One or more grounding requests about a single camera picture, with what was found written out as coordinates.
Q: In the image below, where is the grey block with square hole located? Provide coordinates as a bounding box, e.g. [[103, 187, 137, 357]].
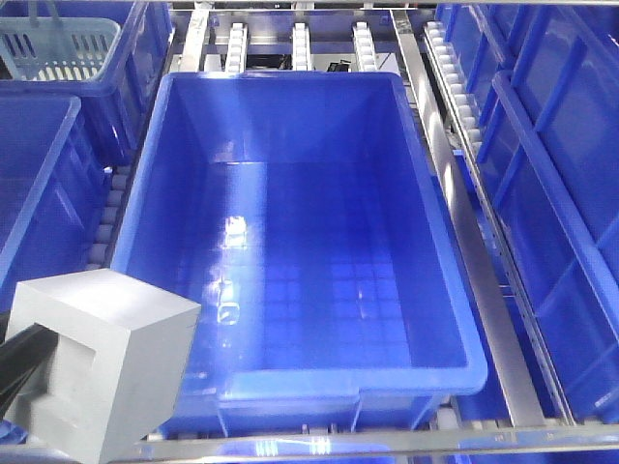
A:
[[0, 268, 202, 464]]

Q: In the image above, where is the large blue plastic bin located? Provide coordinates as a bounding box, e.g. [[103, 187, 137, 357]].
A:
[[109, 71, 489, 440]]

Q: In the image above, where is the pale teal slotted basket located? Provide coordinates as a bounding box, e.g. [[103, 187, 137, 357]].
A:
[[0, 16, 122, 83]]

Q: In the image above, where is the steel rack with white rollers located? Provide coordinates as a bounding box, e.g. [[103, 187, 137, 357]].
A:
[[0, 0, 619, 464]]

